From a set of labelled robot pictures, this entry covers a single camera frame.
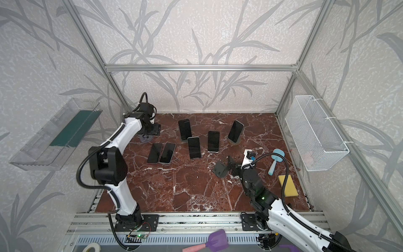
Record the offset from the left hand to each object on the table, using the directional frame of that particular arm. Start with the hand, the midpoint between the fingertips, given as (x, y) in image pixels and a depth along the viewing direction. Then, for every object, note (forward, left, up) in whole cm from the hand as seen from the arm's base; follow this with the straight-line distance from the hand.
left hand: (155, 126), depth 93 cm
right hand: (-19, -47, +4) cm, 51 cm away
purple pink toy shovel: (-55, -37, -12) cm, 68 cm away
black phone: (+2, -17, -5) cm, 18 cm away
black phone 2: (-8, -35, -4) cm, 36 cm away
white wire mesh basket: (-25, -76, +22) cm, 83 cm away
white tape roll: (-57, +16, -13) cm, 61 cm away
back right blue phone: (+8, -51, -15) cm, 54 cm away
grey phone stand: (-1, +9, -12) cm, 15 cm away
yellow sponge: (-31, -80, -17) cm, 87 cm away
